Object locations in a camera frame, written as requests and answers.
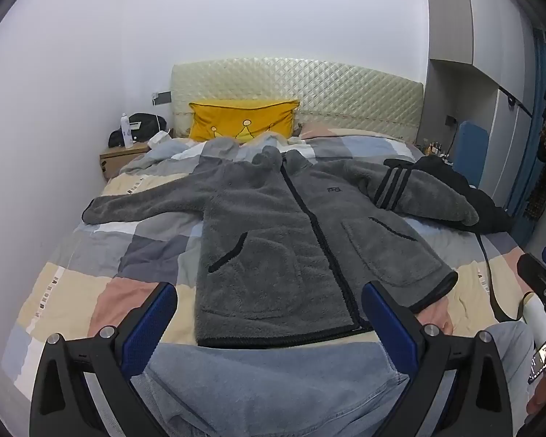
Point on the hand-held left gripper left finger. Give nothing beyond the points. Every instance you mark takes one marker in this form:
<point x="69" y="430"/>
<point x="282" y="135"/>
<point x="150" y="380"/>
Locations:
<point x="148" y="327"/>

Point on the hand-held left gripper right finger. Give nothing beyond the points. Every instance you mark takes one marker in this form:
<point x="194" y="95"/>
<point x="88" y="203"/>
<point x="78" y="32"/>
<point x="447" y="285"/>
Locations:
<point x="389" y="327"/>

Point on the grey fleece zip jacket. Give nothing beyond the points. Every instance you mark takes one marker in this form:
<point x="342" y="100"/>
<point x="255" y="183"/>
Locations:
<point x="273" y="236"/>

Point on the lit smartphone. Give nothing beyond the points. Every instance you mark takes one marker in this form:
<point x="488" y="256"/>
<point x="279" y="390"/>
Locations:
<point x="540" y="360"/>

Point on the patchwork checked quilt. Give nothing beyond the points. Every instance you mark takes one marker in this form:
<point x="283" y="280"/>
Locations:
<point x="73" y="282"/>

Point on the black jacket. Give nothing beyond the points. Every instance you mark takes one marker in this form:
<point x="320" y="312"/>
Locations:
<point x="455" y="182"/>

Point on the small desk clutter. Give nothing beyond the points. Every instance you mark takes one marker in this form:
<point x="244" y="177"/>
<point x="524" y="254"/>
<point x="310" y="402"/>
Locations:
<point x="436" y="146"/>

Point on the wooden nightstand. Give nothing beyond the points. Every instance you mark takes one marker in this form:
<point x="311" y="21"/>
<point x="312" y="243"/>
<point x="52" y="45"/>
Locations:
<point x="118" y="157"/>

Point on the white spray bottle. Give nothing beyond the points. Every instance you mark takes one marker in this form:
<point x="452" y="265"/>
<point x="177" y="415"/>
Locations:
<point x="127" y="132"/>

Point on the black bag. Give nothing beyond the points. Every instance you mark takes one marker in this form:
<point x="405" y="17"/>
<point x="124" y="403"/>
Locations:
<point x="145" y="123"/>

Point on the yellow crown-print pillow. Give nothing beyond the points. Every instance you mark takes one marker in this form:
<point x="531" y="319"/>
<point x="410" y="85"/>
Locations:
<point x="236" y="118"/>

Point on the grey wardrobe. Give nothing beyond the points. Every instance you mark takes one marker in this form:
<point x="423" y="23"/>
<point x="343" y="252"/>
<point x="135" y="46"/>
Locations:
<point x="491" y="32"/>

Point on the cream quilted headboard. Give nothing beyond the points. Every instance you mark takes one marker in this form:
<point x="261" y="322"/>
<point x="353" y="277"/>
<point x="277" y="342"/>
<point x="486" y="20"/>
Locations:
<point x="346" y="91"/>

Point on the grey wall socket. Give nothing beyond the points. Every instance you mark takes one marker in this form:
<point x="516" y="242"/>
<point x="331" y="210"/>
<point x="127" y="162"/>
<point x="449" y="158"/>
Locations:
<point x="162" y="98"/>

